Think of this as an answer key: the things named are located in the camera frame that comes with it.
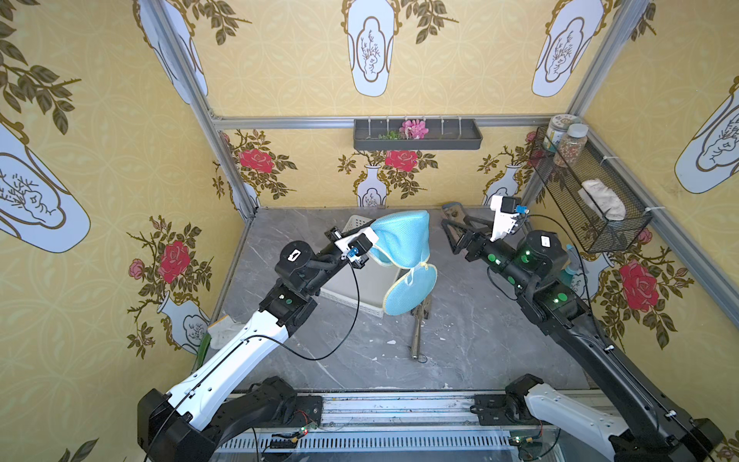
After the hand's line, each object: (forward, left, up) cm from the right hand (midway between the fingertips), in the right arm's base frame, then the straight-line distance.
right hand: (460, 217), depth 65 cm
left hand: (-1, +23, +2) cm, 23 cm away
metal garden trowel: (-4, +5, -41) cm, 42 cm away
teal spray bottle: (+2, -36, -20) cm, 41 cm away
